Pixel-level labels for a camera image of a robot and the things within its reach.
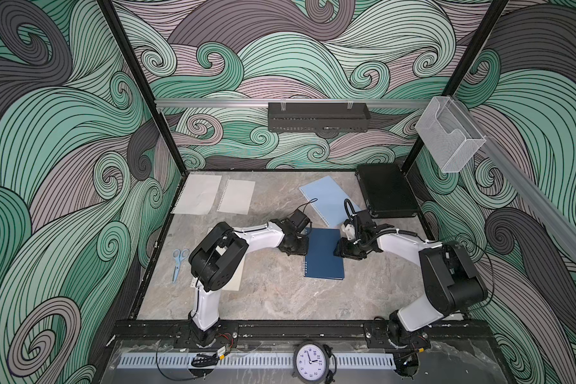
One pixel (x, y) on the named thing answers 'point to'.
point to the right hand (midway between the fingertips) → (336, 254)
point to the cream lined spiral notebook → (234, 285)
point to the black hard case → (387, 191)
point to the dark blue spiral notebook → (321, 261)
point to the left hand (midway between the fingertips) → (306, 249)
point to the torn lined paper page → (198, 194)
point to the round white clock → (310, 363)
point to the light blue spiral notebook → (328, 198)
